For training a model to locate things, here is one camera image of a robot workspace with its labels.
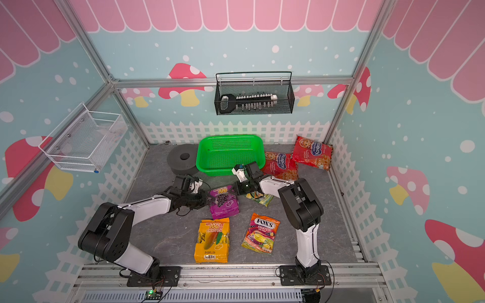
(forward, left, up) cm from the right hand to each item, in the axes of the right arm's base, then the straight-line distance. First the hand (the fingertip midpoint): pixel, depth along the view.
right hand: (231, 190), depth 95 cm
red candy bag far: (+24, -49, -1) cm, 54 cm away
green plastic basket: (+28, +10, -4) cm, 30 cm away
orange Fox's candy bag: (-21, -14, -2) cm, 25 cm away
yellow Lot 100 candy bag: (-25, +6, 0) cm, 26 cm away
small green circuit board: (-43, +29, -7) cm, 52 cm away
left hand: (-7, +8, 0) cm, 11 cm away
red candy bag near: (+17, -27, -1) cm, 32 cm away
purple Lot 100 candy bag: (-7, +3, +1) cm, 8 cm away
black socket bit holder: (+30, -1, +31) cm, 43 cm away
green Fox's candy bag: (-4, -17, -3) cm, 18 cm away
